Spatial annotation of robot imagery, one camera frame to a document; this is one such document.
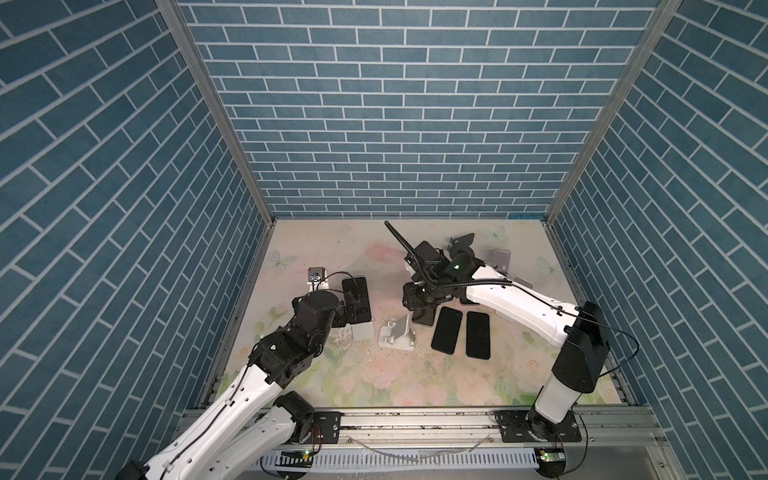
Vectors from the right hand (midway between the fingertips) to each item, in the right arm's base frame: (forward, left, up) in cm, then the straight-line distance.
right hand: (403, 299), depth 80 cm
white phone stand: (-4, +12, -14) cm, 19 cm away
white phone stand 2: (-6, +1, -9) cm, 11 cm away
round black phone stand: (+31, -19, -12) cm, 38 cm away
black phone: (-2, -23, -15) cm, 27 cm away
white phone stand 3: (+11, -36, -5) cm, 38 cm away
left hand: (-3, +17, +5) cm, 18 cm away
